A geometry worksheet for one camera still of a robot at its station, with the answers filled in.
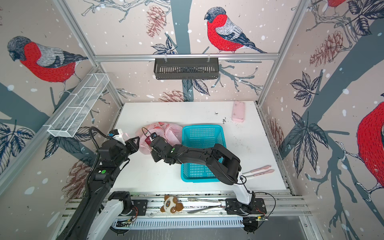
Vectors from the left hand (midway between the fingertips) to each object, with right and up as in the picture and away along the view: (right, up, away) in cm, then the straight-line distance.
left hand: (136, 138), depth 77 cm
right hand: (+6, -10, +10) cm, 15 cm away
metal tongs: (+30, -32, 0) cm, 44 cm away
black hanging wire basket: (+24, +46, +30) cm, 60 cm away
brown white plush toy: (+19, -33, -4) cm, 38 cm away
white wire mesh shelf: (-31, +11, -4) cm, 33 cm away
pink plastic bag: (+18, +1, +9) cm, 20 cm away
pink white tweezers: (+72, -19, +9) cm, 75 cm away
